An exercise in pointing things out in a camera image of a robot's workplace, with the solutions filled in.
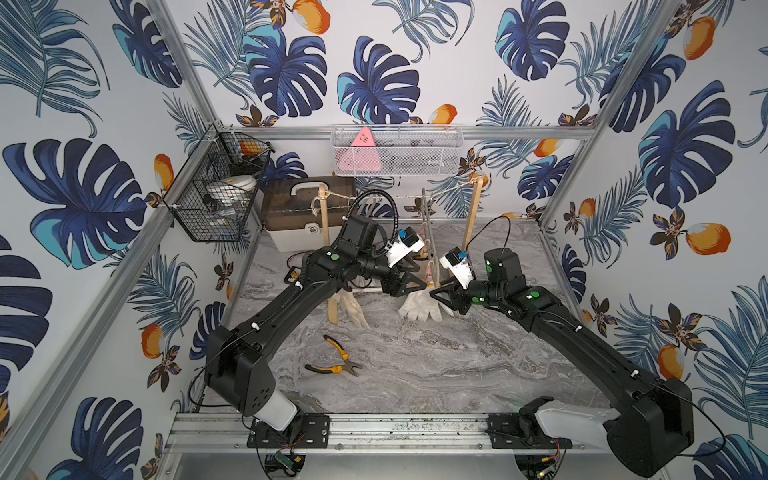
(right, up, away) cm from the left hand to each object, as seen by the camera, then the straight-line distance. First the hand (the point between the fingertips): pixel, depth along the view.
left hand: (419, 270), depth 71 cm
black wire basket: (-60, +35, +22) cm, 73 cm away
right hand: (+5, -4, +6) cm, 9 cm away
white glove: (+2, -10, +12) cm, 16 cm away
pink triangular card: (-15, +34, +19) cm, 41 cm away
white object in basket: (-49, +21, +9) cm, 54 cm away
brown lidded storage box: (-39, +16, +29) cm, 52 cm away
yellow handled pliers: (-19, -28, +12) cm, 36 cm away
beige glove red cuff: (-17, -10, +9) cm, 21 cm away
